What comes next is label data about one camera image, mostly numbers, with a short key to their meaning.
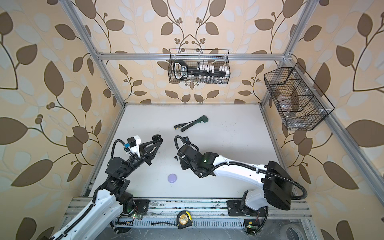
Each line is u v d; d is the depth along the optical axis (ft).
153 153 2.21
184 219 2.27
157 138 2.26
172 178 2.77
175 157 3.00
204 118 3.62
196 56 2.93
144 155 2.04
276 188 1.34
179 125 3.45
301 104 2.39
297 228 2.19
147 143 2.22
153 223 2.32
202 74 2.77
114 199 1.86
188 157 1.86
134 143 1.96
